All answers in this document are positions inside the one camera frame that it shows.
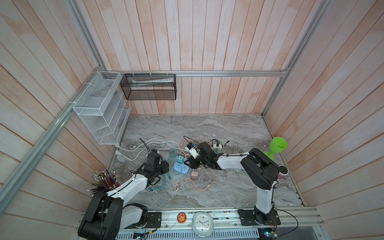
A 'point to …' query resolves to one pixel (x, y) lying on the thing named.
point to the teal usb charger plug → (180, 159)
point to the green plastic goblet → (277, 145)
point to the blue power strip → (181, 167)
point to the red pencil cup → (104, 180)
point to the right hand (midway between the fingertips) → (187, 161)
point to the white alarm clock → (202, 223)
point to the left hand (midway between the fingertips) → (166, 167)
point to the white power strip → (217, 149)
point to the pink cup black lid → (283, 171)
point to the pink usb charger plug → (194, 175)
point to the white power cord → (118, 153)
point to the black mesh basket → (149, 86)
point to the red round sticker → (181, 217)
